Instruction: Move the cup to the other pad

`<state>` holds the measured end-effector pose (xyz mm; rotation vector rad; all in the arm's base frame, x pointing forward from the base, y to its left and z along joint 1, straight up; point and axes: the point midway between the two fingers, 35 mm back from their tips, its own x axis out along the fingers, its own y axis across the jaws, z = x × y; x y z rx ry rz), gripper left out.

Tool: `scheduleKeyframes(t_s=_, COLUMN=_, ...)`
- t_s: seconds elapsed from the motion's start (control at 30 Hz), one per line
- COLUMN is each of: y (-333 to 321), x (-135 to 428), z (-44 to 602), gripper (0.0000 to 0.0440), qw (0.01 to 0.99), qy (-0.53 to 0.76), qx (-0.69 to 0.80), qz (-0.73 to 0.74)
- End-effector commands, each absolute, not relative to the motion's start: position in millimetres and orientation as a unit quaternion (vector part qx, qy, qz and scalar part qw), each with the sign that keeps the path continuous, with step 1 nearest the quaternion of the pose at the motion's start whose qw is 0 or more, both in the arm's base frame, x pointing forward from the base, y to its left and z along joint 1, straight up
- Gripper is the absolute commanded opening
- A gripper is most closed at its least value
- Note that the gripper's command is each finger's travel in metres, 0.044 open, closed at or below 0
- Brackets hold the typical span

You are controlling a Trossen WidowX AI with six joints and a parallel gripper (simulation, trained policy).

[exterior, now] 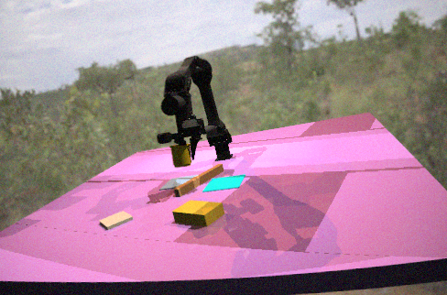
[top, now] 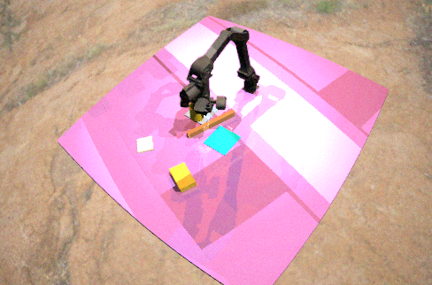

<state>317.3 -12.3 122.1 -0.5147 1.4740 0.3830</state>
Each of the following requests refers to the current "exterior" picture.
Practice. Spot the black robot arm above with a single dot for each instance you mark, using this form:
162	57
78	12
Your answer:
178	100

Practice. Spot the orange flat bar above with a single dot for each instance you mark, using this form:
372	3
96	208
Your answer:
198	180

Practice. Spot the yellow cup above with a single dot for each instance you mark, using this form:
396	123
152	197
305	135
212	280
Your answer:
181	156

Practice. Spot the yellow flat block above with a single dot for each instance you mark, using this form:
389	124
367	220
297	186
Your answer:
198	212

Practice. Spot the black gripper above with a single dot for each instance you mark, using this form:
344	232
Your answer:
179	138

